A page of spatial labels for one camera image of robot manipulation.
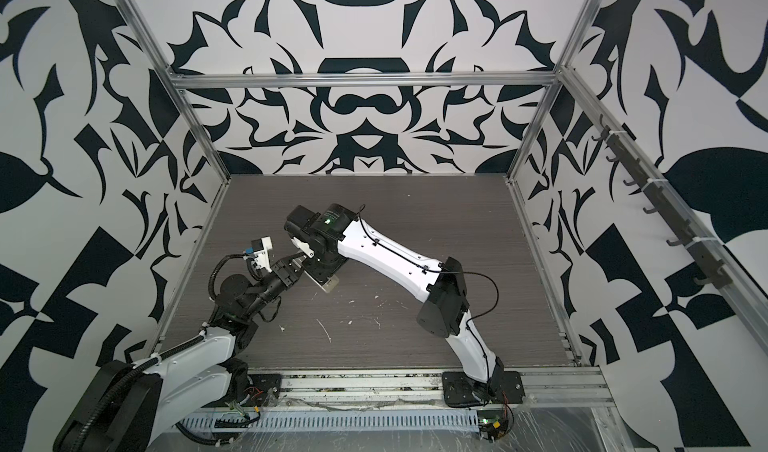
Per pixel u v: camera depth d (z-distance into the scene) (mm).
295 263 757
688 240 511
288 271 709
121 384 415
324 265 658
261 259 728
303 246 689
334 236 515
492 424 710
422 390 759
